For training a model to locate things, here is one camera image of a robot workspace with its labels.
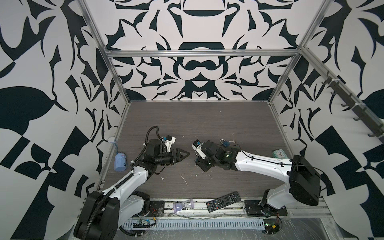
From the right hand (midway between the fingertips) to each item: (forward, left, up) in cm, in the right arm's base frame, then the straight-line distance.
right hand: (198, 160), depth 80 cm
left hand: (+2, +5, +4) cm, 7 cm away
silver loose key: (+17, -24, -10) cm, 32 cm away
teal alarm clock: (+7, -50, -9) cm, 51 cm away
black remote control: (-18, -12, -9) cm, 23 cm away
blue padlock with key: (+15, -18, -9) cm, 25 cm away
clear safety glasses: (-20, +10, -6) cm, 23 cm away
